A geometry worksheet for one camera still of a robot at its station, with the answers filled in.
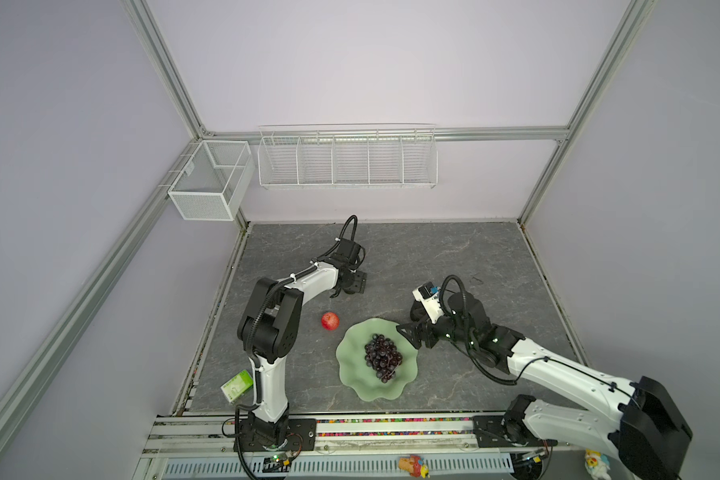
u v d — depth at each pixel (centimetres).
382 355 82
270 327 52
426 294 69
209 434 75
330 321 89
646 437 39
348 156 99
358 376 82
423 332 68
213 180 102
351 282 89
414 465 67
